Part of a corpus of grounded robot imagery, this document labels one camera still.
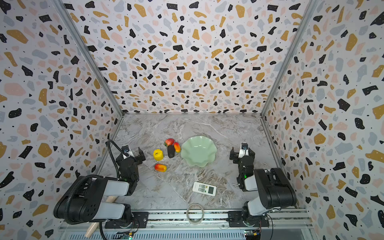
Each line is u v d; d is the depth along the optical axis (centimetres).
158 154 92
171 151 97
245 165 69
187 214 75
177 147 97
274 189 45
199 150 100
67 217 39
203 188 83
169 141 101
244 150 78
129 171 68
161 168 90
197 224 73
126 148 75
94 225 70
